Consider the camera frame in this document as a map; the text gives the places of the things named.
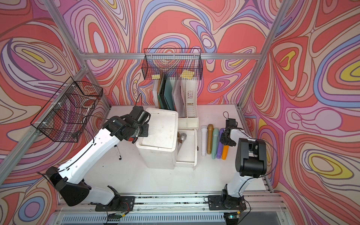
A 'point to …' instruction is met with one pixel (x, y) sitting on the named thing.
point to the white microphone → (204, 131)
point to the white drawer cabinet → (158, 150)
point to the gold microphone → (210, 134)
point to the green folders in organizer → (166, 101)
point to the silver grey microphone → (183, 137)
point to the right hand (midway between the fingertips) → (227, 144)
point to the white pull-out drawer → (187, 148)
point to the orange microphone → (225, 152)
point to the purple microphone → (220, 149)
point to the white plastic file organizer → (185, 93)
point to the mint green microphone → (215, 141)
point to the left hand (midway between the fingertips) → (146, 129)
